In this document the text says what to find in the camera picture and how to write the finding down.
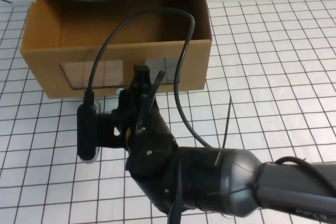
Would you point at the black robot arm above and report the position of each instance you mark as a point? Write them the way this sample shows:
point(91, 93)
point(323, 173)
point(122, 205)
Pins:
point(227, 181)

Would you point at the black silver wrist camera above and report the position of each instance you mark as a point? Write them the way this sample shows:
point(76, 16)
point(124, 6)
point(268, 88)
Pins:
point(96, 130)

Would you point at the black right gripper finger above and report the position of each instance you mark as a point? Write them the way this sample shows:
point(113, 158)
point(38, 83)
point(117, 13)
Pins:
point(148, 101)

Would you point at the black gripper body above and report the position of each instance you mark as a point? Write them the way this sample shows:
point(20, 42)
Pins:
point(153, 161)

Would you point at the brown cardboard shoebox drawer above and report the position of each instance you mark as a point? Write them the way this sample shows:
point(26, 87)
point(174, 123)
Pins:
point(62, 39)

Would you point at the white grid tablecloth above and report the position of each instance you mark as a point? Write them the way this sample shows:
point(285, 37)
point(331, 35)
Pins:
point(276, 60)

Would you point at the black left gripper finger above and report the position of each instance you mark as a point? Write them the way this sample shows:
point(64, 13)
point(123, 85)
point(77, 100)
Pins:
point(140, 83)

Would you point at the black zip tie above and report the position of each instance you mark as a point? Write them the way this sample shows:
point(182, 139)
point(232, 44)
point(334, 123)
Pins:
point(227, 122)

